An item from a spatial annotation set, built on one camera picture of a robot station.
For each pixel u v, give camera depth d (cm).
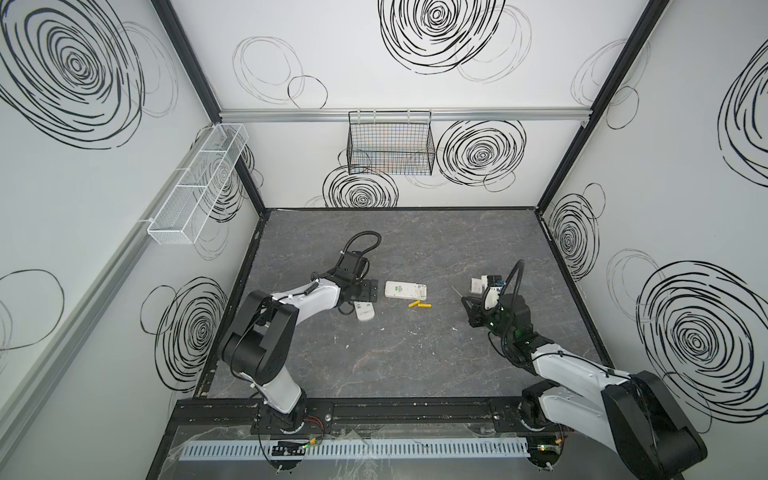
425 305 94
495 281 76
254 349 46
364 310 91
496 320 74
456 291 91
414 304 94
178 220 71
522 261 69
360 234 75
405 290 96
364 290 85
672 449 40
